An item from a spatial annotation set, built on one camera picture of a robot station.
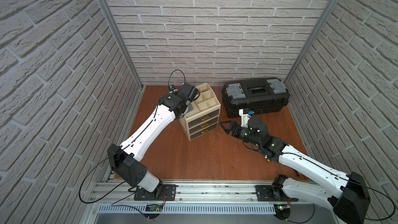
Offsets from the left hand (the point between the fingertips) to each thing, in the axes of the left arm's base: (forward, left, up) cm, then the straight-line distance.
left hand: (187, 104), depth 77 cm
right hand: (-10, -19, -4) cm, 22 cm away
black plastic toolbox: (+14, -40, -7) cm, 43 cm away
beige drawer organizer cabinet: (-6, -8, -6) cm, 12 cm away
